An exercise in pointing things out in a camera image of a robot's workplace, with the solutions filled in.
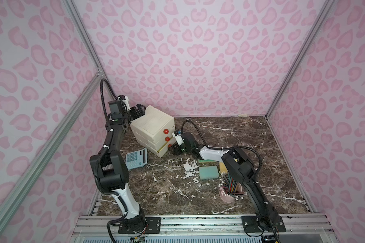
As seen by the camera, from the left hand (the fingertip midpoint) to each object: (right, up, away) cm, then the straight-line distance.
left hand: (141, 107), depth 90 cm
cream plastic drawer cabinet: (+9, -14, -6) cm, 17 cm away
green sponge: (+37, -28, -15) cm, 49 cm away
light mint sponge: (+40, -39, +1) cm, 56 cm away
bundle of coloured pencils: (+48, -41, -13) cm, 65 cm away
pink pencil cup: (+47, -46, -18) cm, 68 cm away
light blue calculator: (-5, -32, +5) cm, 32 cm away
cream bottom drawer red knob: (+16, -23, +7) cm, 29 cm away
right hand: (+18, -24, +9) cm, 31 cm away
